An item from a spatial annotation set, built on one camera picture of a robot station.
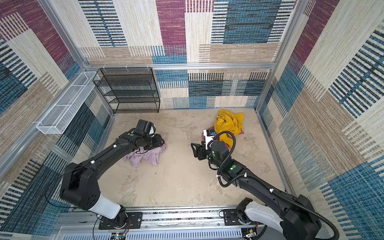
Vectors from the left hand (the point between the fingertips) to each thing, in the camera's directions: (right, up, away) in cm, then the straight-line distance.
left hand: (163, 140), depth 87 cm
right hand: (+19, -2, -10) cm, 22 cm away
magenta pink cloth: (+51, +4, +18) cm, 54 cm away
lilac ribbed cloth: (-9, -10, +6) cm, 15 cm away
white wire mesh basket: (-47, +13, -15) cm, 51 cm away
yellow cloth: (+39, +11, +12) cm, 42 cm away
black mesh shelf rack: (-29, +34, +21) cm, 49 cm away
